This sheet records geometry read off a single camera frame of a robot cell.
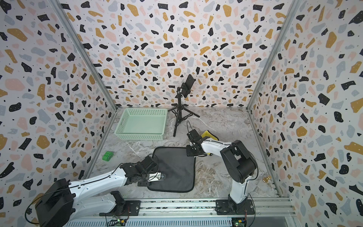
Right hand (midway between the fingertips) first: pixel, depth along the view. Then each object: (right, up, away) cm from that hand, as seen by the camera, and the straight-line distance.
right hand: (189, 152), depth 95 cm
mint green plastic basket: (-37, +19, +14) cm, 44 cm away
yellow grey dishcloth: (+12, +12, +6) cm, 18 cm away
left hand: (-23, -10, -10) cm, 27 cm away
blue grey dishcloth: (-6, -9, -7) cm, 13 cm away
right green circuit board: (+25, -30, -23) cm, 46 cm away
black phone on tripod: (-1, +43, -6) cm, 44 cm away
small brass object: (+45, -14, -11) cm, 48 cm away
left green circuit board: (-37, -30, -23) cm, 53 cm away
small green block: (-52, -1, -5) cm, 53 cm away
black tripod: (-7, +27, +11) cm, 30 cm away
